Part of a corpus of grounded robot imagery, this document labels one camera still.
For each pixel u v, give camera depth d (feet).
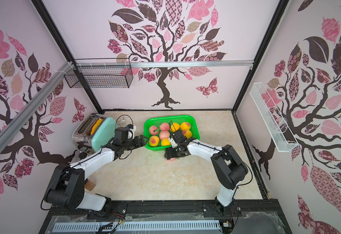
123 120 3.61
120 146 2.27
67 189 1.40
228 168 1.53
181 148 2.19
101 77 3.97
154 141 3.09
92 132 2.81
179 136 2.40
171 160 2.68
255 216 2.38
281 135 2.15
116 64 3.02
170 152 2.61
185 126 3.35
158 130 3.31
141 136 2.66
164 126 3.34
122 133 2.25
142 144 2.61
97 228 2.29
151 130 3.29
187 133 3.16
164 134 3.20
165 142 3.01
